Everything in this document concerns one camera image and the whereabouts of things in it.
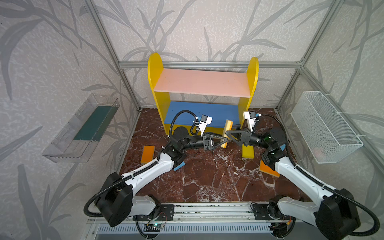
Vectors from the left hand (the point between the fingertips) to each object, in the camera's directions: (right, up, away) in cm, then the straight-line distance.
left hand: (226, 139), depth 61 cm
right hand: (+1, +5, +3) cm, 5 cm away
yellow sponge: (+18, -11, +28) cm, 35 cm away
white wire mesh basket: (+42, 0, -1) cm, 42 cm away
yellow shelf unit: (-10, +24, +58) cm, 64 cm away
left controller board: (-32, -43, +9) cm, 55 cm away
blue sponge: (-22, -19, +29) cm, 41 cm away
